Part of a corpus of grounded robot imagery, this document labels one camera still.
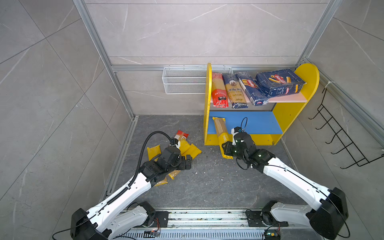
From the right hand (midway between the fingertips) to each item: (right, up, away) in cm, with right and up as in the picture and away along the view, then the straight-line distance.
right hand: (223, 144), depth 80 cm
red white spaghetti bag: (-26, +3, +24) cm, 35 cm away
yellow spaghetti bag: (-23, -3, +18) cm, 29 cm away
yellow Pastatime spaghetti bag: (-1, +10, +4) cm, 11 cm away
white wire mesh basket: (-20, +42, +21) cm, 51 cm away
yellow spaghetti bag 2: (-16, -7, +17) cm, 24 cm away
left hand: (-21, -6, -4) cm, 22 cm away
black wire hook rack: (+51, -3, -22) cm, 55 cm away
